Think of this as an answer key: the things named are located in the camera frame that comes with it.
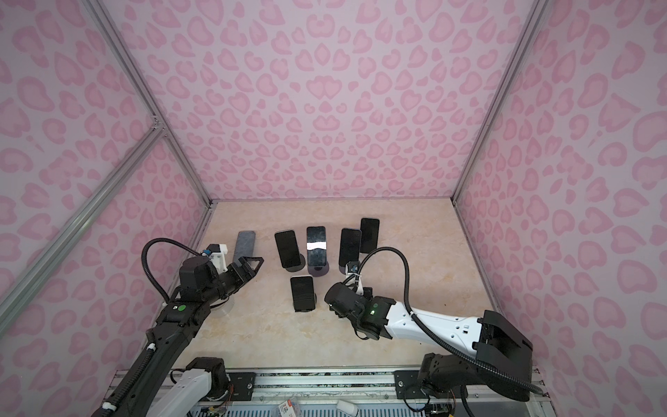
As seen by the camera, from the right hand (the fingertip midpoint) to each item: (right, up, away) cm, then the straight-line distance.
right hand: (342, 293), depth 80 cm
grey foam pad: (-38, +12, +21) cm, 46 cm away
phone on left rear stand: (-19, +13, +10) cm, 25 cm away
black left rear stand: (-16, +5, +16) cm, 23 cm away
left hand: (-26, +10, -3) cm, 28 cm away
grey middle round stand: (-9, +3, +17) cm, 20 cm away
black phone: (+10, +19, +14) cm, 26 cm away
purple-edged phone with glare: (-9, +13, +14) cm, 21 cm away
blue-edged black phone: (+3, +14, +10) cm, 18 cm away
